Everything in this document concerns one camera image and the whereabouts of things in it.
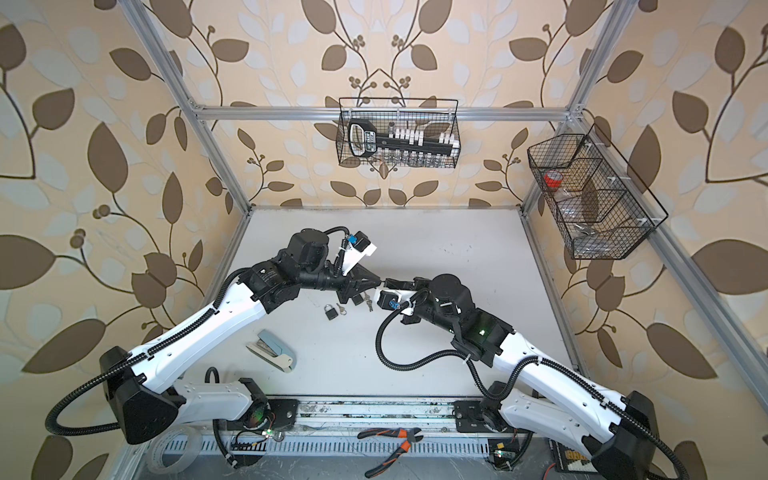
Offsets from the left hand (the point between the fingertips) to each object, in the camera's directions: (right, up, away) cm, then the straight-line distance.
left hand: (380, 278), depth 67 cm
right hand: (+3, -1, +2) cm, 4 cm away
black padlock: (+1, -1, +1) cm, 2 cm away
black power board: (+43, -42, +1) cm, 60 cm away
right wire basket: (+55, +16, +6) cm, 58 cm away
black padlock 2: (-17, -14, +26) cm, 34 cm away
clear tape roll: (-52, -40, 0) cm, 65 cm away
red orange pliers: (+7, -38, +4) cm, 39 cm away
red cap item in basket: (+50, +27, +19) cm, 60 cm away
